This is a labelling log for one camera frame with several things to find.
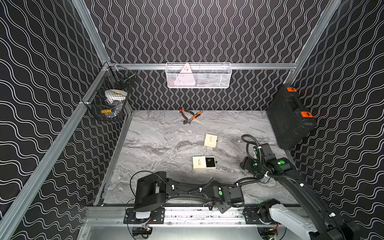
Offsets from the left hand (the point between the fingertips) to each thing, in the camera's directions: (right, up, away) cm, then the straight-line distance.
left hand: (225, 199), depth 74 cm
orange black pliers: (-24, +50, +46) cm, 72 cm away
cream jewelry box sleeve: (-4, +27, +26) cm, 38 cm away
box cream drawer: (-5, +15, +18) cm, 24 cm away
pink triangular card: (-20, +67, +16) cm, 72 cm away
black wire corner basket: (-62, +51, +8) cm, 81 cm away
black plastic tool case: (+42, +39, +15) cm, 59 cm away
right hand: (+12, +15, +6) cm, 20 cm away
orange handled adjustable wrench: (-20, +40, +39) cm, 59 cm away
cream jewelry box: (-12, +14, +16) cm, 25 cm away
